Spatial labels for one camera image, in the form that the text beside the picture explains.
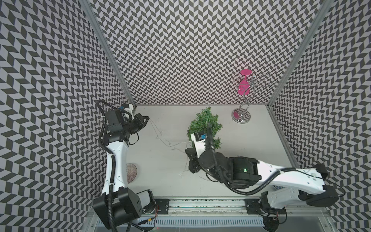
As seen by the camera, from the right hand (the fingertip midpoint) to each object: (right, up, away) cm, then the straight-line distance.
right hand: (187, 154), depth 59 cm
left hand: (-21, +15, +16) cm, 30 cm away
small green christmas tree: (+5, +11, +10) cm, 16 cm away
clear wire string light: (-15, +1, +29) cm, 33 cm away
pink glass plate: (-33, -17, +23) cm, 43 cm away
